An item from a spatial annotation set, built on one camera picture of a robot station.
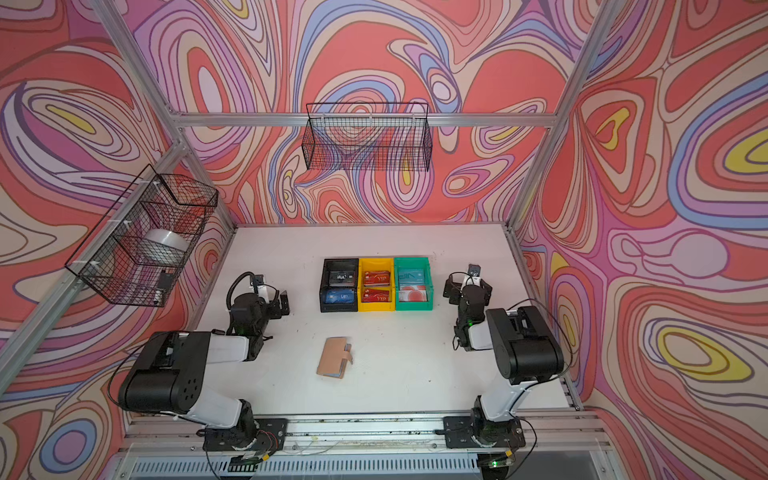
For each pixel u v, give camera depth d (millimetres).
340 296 979
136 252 740
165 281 733
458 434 731
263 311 768
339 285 1002
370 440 734
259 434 730
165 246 696
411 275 1015
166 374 448
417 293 983
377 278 1015
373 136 957
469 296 800
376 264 993
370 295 986
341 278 1017
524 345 485
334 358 839
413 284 991
